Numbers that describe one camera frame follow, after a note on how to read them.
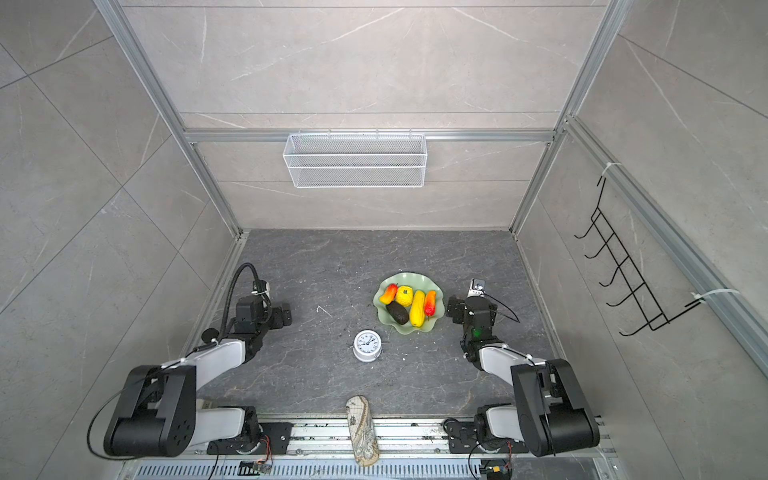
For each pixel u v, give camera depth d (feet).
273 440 2.40
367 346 2.81
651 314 2.01
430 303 3.03
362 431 2.35
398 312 3.05
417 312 2.97
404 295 3.12
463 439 2.39
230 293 2.20
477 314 2.25
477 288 2.56
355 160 3.30
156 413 1.38
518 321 2.20
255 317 2.33
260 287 2.62
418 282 3.28
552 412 1.39
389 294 3.09
